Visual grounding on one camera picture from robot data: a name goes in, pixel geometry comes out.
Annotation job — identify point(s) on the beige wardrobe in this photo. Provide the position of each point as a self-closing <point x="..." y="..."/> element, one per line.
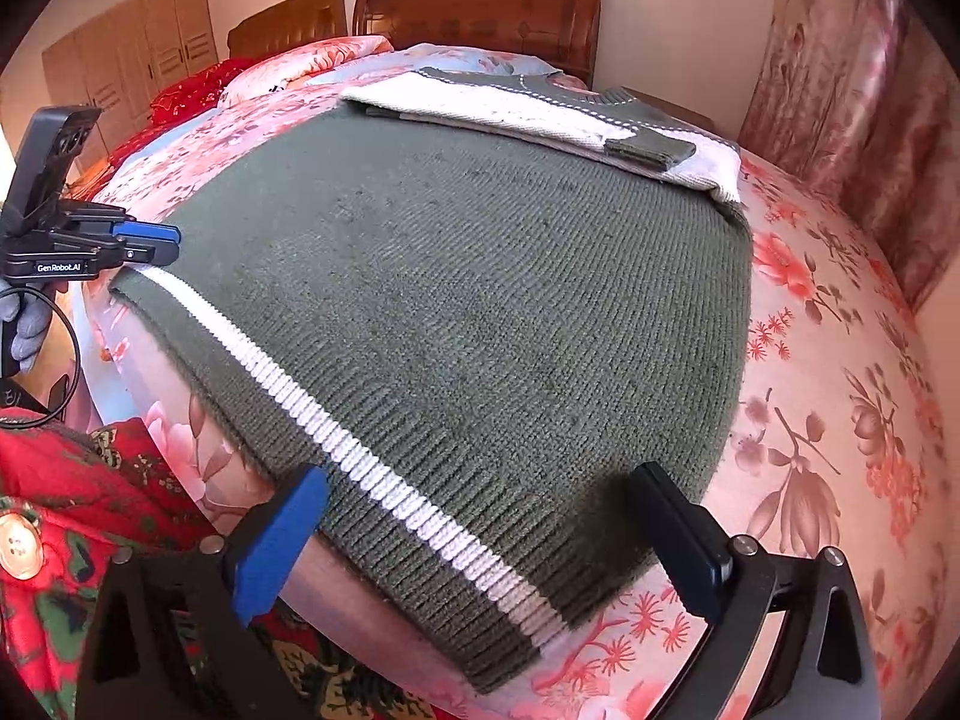
<point x="127" y="52"/>

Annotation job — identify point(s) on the large carved wooden headboard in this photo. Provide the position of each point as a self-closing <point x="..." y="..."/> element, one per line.
<point x="480" y="15"/>

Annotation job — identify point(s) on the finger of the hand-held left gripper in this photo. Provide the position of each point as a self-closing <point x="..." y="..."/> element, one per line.
<point x="154" y="231"/>
<point x="154" y="255"/>

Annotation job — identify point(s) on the small wooden headboard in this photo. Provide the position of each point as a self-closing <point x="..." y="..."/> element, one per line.
<point x="289" y="22"/>

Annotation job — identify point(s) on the pink floral pillow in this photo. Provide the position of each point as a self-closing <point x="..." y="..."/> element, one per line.
<point x="300" y="67"/>

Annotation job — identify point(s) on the bed with pink floral sheet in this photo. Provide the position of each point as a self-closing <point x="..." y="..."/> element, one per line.
<point x="825" y="390"/>

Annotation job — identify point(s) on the person's left hand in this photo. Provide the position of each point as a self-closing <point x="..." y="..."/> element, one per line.
<point x="22" y="330"/>

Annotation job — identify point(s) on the pink floral curtain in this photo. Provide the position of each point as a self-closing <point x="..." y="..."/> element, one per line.
<point x="840" y="105"/>

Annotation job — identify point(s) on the folded blue floral quilt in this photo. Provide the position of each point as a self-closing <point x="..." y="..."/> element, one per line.
<point x="465" y="56"/>

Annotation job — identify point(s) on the green knit sweater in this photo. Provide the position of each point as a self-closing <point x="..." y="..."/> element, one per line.
<point x="450" y="277"/>

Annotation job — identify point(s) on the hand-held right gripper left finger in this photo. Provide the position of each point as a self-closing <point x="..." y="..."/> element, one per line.
<point x="274" y="540"/>

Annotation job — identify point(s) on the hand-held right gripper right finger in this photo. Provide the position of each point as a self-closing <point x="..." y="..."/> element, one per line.
<point x="675" y="540"/>

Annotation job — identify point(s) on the person's red floral jacket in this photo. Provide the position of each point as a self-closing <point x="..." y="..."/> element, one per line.
<point x="90" y="480"/>

